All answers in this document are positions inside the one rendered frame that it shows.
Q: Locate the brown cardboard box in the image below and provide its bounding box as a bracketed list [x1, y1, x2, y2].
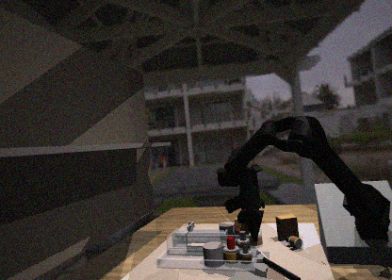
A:
[275, 214, 299, 240]

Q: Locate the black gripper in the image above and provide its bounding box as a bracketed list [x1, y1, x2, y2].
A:
[237, 187, 265, 241]

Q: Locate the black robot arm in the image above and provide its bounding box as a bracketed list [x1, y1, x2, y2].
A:
[217, 116, 390, 239]

